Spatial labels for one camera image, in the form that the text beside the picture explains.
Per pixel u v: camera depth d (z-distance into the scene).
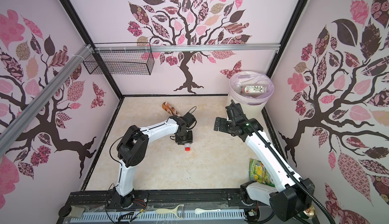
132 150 0.52
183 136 0.80
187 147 0.90
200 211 0.71
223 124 0.69
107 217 0.70
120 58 0.95
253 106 0.84
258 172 0.81
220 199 0.75
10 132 0.50
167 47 0.93
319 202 0.34
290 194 0.37
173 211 0.69
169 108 1.06
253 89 0.92
